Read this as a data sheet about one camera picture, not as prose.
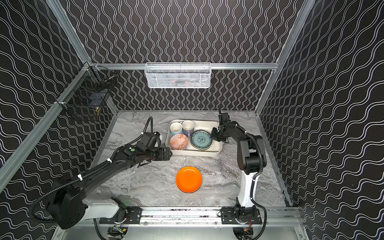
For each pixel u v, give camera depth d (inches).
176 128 40.5
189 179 34.0
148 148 26.1
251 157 21.3
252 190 23.1
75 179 17.1
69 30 30.1
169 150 30.5
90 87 38.3
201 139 39.6
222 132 30.3
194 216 30.1
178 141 38.4
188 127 42.2
